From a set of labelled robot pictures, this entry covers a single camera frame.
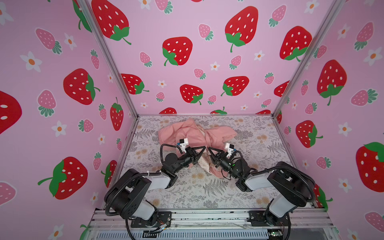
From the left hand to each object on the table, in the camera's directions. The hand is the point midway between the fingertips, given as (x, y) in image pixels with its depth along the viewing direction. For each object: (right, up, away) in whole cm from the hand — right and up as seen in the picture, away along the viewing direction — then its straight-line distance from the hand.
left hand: (206, 149), depth 74 cm
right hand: (+1, 0, +2) cm, 2 cm away
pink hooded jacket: (-11, +7, +28) cm, 30 cm away
